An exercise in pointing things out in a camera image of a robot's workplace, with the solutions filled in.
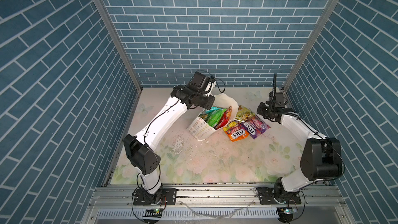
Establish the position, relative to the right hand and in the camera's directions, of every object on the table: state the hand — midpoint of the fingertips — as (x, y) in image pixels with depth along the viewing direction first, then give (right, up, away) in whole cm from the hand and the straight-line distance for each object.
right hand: (258, 107), depth 93 cm
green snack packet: (-28, -5, -10) cm, 30 cm away
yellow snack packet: (-6, -4, +9) cm, 12 cm away
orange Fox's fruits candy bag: (-14, -15, +1) cm, 20 cm away
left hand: (-29, +4, -15) cm, 33 cm away
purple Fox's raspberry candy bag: (0, -13, +3) cm, 13 cm away
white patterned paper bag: (-35, -11, -14) cm, 39 cm away
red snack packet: (-22, -6, -12) cm, 25 cm away
